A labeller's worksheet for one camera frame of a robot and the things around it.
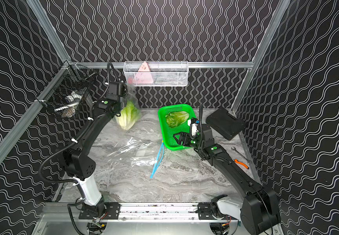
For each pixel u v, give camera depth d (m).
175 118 1.03
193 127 0.83
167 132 1.06
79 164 0.47
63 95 0.92
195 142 0.68
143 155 0.95
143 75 0.90
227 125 1.03
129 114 0.92
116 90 0.62
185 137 0.69
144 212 0.76
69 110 0.75
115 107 0.59
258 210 0.40
